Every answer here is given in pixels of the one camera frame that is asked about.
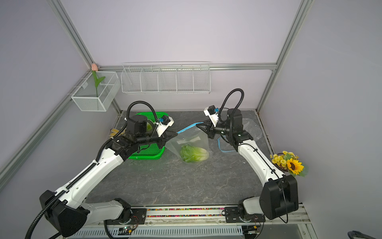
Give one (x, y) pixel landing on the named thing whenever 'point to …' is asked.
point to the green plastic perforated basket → (153, 152)
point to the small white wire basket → (85, 96)
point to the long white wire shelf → (166, 78)
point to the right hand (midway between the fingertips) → (197, 124)
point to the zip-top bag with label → (191, 145)
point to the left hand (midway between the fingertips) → (175, 133)
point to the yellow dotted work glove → (114, 132)
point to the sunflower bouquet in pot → (288, 161)
